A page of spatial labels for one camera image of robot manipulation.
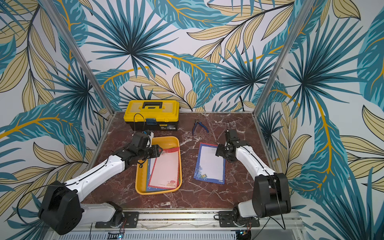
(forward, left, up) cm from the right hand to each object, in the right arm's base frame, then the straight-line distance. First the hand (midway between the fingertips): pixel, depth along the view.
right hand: (222, 153), depth 89 cm
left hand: (-1, +37, +5) cm, 37 cm away
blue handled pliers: (+29, +10, -7) cm, 32 cm away
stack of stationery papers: (-3, +44, -6) cm, 44 cm away
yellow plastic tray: (+16, +35, -9) cm, 40 cm away
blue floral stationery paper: (-5, +7, -8) cm, 12 cm away
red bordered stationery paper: (-8, +34, -8) cm, 36 cm away
